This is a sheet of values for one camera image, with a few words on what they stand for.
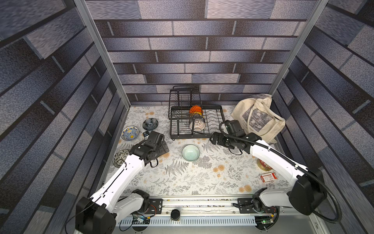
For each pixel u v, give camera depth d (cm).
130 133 101
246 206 72
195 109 109
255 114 98
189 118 100
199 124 103
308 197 40
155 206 74
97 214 37
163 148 73
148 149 56
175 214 63
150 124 106
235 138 60
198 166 88
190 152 91
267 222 70
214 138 74
